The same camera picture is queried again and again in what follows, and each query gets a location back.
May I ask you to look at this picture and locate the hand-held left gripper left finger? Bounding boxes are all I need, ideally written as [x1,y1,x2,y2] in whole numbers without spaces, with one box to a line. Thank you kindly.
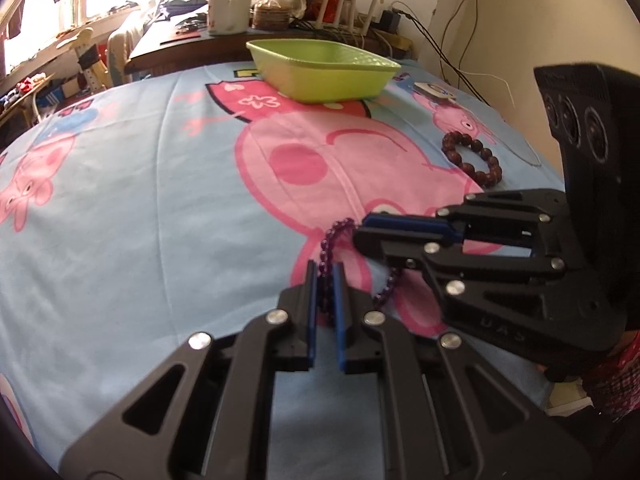
[60,260,321,480]

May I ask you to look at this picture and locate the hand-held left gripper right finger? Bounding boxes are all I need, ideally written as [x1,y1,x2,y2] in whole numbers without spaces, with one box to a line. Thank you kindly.
[334,261,593,480]

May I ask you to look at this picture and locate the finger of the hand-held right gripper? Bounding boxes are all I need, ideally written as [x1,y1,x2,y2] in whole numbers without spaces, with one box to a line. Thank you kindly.
[352,225,626,366]
[361,188,571,250]

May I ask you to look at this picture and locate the purple bead bracelet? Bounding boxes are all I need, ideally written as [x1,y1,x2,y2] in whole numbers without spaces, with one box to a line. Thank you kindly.
[318,217,405,328]

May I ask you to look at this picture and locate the brown wooden bead bracelet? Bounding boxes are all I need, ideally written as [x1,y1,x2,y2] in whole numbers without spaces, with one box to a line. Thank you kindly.
[441,130,502,189]

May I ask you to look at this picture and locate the person's right forearm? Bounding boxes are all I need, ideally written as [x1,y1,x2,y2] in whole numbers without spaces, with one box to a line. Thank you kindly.
[582,332,640,426]

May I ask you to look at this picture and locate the small white device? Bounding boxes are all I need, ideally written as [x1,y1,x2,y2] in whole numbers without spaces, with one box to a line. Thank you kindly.
[412,81,458,103]

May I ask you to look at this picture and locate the green plastic basket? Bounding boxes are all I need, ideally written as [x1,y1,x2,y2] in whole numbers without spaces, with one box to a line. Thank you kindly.
[246,39,402,105]

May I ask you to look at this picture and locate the yellow power strip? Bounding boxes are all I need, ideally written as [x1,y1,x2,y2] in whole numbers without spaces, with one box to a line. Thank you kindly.
[372,30,416,53]

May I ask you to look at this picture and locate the white router with antennas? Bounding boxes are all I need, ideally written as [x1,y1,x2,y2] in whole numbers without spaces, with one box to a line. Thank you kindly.
[312,0,386,36]

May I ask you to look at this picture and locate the clear bag of snacks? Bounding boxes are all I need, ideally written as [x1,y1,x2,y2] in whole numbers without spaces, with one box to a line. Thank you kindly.
[251,0,293,31]

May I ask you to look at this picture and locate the dark wooden desk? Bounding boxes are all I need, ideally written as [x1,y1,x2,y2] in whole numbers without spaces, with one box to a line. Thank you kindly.
[124,25,416,78]

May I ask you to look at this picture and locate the white enamel mug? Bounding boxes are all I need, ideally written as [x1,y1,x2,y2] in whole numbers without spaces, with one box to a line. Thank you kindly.
[206,0,252,36]

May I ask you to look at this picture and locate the blue clothes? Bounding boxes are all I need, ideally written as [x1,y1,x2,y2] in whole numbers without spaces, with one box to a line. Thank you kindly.
[160,0,208,18]

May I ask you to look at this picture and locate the chair with white cloth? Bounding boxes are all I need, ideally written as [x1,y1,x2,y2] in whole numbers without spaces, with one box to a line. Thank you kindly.
[107,15,166,81]

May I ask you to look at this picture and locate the wooden toy figure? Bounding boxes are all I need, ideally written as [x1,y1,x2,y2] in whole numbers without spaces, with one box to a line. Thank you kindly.
[55,27,113,93]

